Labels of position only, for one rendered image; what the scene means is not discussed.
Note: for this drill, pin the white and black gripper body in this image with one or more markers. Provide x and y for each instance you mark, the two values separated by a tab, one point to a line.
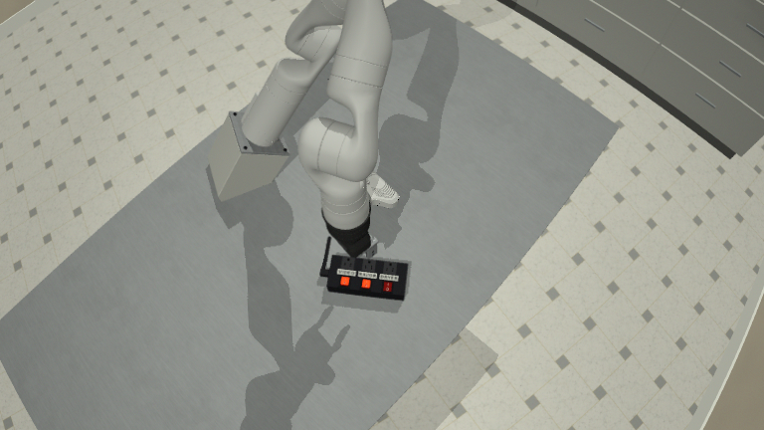
352	226

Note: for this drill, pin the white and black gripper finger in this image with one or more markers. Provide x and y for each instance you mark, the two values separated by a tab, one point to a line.
373	251

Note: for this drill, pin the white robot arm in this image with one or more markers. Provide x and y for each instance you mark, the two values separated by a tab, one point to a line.
337	156

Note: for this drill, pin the black power strip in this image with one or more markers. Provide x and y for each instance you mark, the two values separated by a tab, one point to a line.
365	277

